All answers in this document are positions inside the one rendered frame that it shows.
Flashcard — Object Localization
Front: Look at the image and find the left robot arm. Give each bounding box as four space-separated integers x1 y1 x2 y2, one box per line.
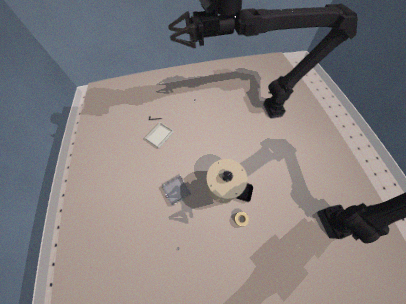
323 192 406 243

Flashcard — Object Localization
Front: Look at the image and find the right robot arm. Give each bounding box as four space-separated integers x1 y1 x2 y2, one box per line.
198 0 358 115

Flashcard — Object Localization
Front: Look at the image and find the cream ring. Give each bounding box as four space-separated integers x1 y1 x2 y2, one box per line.
234 212 249 226

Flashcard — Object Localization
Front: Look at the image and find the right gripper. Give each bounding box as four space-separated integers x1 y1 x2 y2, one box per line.
168 11 219 48

